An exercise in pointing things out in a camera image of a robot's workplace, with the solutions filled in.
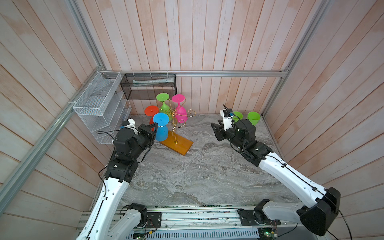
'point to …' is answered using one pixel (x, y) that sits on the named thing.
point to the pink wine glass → (181, 113)
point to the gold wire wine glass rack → (170, 139)
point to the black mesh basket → (147, 86)
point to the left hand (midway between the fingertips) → (159, 125)
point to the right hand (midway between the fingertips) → (214, 122)
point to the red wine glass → (150, 111)
